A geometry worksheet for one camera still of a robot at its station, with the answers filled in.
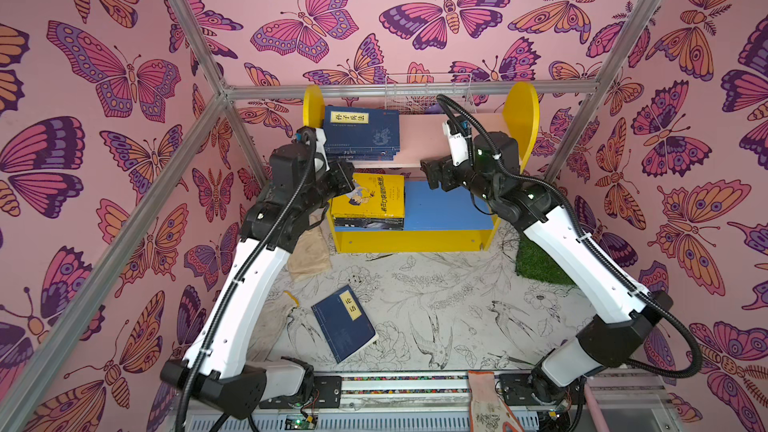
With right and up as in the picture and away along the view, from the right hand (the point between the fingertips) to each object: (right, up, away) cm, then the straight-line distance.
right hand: (440, 148), depth 68 cm
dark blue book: (-25, -47, +17) cm, 55 cm away
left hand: (-19, -3, -4) cm, 19 cm away
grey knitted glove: (-46, -47, +17) cm, 68 cm away
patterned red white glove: (+12, -62, +2) cm, 63 cm away
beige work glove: (-38, -29, +31) cm, 58 cm away
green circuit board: (-33, -66, +4) cm, 74 cm away
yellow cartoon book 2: (-17, -18, +20) cm, 32 cm away
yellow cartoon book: (-16, -10, +19) cm, 27 cm away
